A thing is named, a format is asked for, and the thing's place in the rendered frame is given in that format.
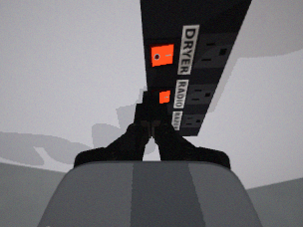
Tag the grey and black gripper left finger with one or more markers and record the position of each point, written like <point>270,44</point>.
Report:
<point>131,145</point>

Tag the black power strip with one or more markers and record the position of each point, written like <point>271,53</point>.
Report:
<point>187,44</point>

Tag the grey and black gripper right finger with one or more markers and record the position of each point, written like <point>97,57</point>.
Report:
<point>174,147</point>

